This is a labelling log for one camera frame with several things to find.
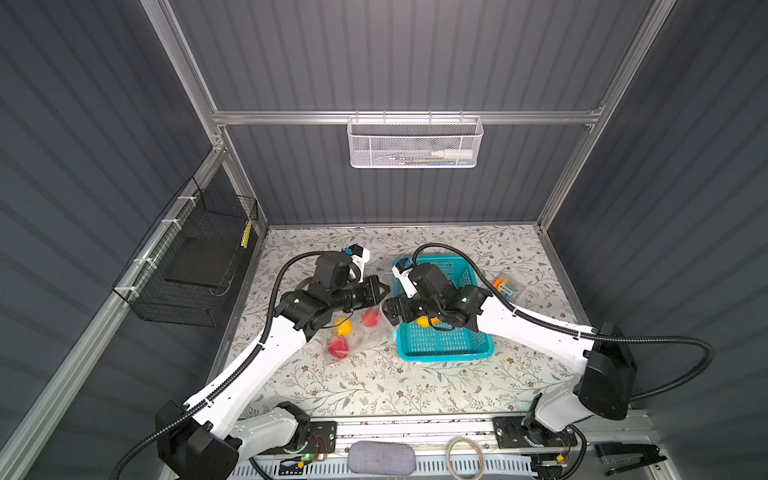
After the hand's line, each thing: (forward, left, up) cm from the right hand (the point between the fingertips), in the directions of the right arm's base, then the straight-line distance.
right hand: (396, 304), depth 78 cm
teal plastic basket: (-4, -7, -17) cm, 19 cm away
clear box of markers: (+16, -38, -17) cm, 45 cm away
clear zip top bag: (-2, +11, -15) cm, 19 cm away
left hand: (0, +1, +8) cm, 8 cm away
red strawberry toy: (-7, +17, -11) cm, 21 cm away
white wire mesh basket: (+75, -8, +4) cm, 76 cm away
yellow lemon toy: (-1, +15, -12) cm, 20 cm away
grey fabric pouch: (-33, +2, -14) cm, 36 cm away
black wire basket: (+19, +54, +17) cm, 59 cm away
